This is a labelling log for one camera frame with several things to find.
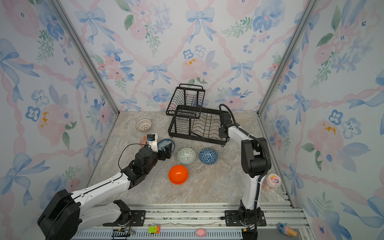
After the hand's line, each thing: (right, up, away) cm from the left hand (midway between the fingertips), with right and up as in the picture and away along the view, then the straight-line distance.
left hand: (165, 142), depth 81 cm
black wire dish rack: (+13, +13, +5) cm, 19 cm away
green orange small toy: (-2, -39, -12) cm, 41 cm away
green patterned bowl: (+11, -10, +14) cm, 21 cm away
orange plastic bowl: (+7, -19, +4) cm, 21 cm away
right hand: (+38, +5, +21) cm, 44 cm away
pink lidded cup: (+55, -20, -6) cm, 59 cm away
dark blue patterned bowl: (+25, -10, +14) cm, 30 cm away
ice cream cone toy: (+58, -39, -12) cm, 71 cm away
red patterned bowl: (-18, -1, +18) cm, 26 cm away
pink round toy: (+19, -41, -12) cm, 46 cm away
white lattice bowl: (-21, +10, +29) cm, 37 cm away
